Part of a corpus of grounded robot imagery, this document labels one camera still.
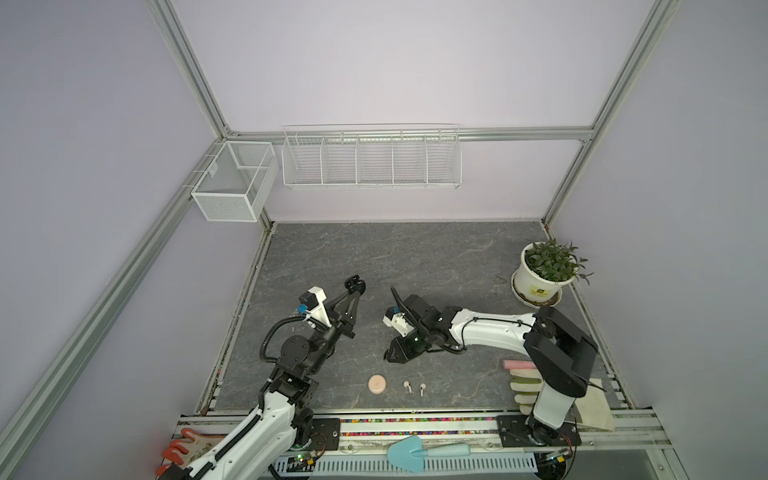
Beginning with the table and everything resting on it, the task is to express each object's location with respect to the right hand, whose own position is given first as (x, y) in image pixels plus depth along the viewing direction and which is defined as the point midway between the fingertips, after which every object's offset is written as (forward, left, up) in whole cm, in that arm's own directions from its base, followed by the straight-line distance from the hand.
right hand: (392, 360), depth 83 cm
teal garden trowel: (-22, -4, -2) cm, 22 cm away
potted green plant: (+22, -45, +13) cm, 52 cm away
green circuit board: (-23, +22, -5) cm, 33 cm away
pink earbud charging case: (-6, +4, -2) cm, 8 cm away
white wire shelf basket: (+58, +7, +28) cm, 65 cm away
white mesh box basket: (+54, +53, +22) cm, 79 cm away
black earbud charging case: (+10, +9, +23) cm, 27 cm away
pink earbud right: (-7, -8, -2) cm, 11 cm away
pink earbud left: (-6, -4, -2) cm, 7 cm away
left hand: (+8, +8, +21) cm, 24 cm away
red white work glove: (-21, +49, 0) cm, 53 cm away
